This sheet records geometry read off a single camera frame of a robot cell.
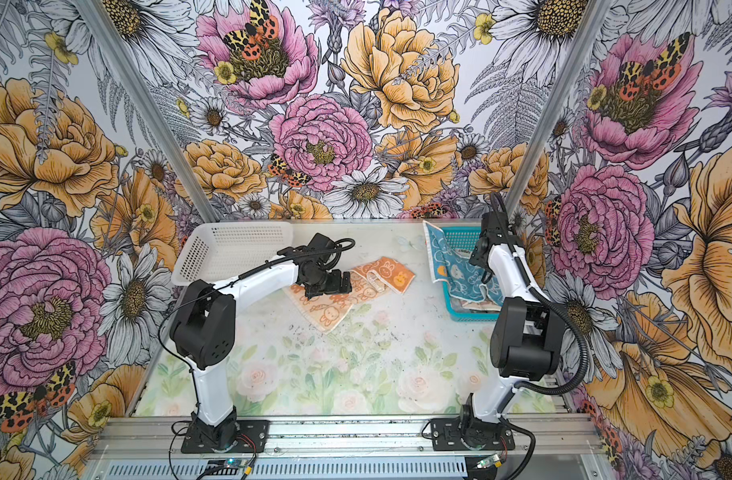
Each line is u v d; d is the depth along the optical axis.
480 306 0.96
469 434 0.69
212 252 1.10
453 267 0.99
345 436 0.76
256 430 0.75
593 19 0.72
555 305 0.46
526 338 0.48
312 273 0.72
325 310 0.94
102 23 0.73
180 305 1.05
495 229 0.72
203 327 0.50
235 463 0.71
